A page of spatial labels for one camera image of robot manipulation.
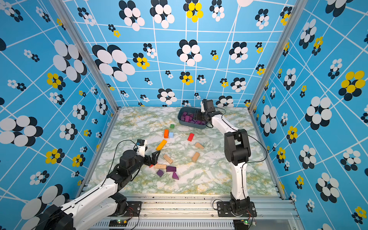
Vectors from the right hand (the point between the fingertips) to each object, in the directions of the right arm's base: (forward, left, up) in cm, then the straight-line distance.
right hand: (199, 114), depth 101 cm
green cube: (-2, +21, -10) cm, 23 cm away
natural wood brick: (-29, +21, -10) cm, 37 cm away
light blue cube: (-11, +20, -10) cm, 25 cm away
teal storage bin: (+3, +9, -7) cm, 12 cm away
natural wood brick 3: (-28, +3, -10) cm, 30 cm away
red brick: (-12, +6, -11) cm, 18 cm away
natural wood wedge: (-20, 0, -10) cm, 22 cm away
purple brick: (-35, +18, -12) cm, 42 cm away
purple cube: (-38, +25, -10) cm, 47 cm away
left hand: (-28, +27, +1) cm, 39 cm away
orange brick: (-9, +24, -11) cm, 28 cm away
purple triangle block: (-41, +15, -9) cm, 44 cm away
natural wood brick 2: (-35, +25, -10) cm, 44 cm away
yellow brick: (-19, +27, -11) cm, 34 cm away
